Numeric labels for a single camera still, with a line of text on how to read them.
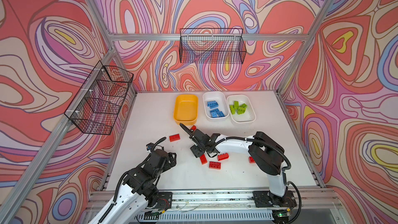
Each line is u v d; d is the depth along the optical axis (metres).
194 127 0.98
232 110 1.05
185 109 1.07
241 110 1.02
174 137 0.94
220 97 1.14
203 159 0.86
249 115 1.04
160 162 0.58
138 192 0.50
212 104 1.08
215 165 0.84
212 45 0.96
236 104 1.07
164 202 0.72
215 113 1.03
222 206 0.73
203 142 0.70
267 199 0.73
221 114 1.04
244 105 1.08
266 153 0.51
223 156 0.86
